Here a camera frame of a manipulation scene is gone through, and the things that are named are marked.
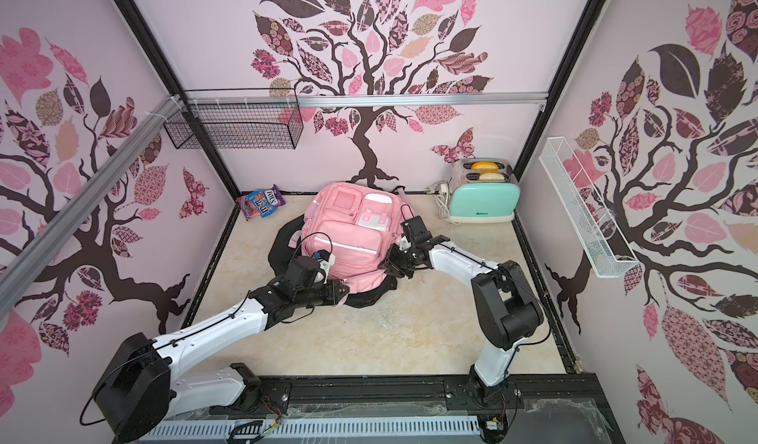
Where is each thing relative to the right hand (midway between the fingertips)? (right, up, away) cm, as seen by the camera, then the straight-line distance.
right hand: (379, 270), depth 88 cm
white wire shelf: (+52, +18, -16) cm, 57 cm away
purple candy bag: (-48, +22, +26) cm, 59 cm away
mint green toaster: (+38, +25, +14) cm, 48 cm away
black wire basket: (-61, +54, +34) cm, 89 cm away
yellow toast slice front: (+39, +31, +13) cm, 51 cm away
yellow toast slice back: (+37, +35, +15) cm, 53 cm away
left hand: (-9, -6, -6) cm, 13 cm away
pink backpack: (-8, +14, +11) cm, 20 cm away
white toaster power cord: (+24, +26, +27) cm, 45 cm away
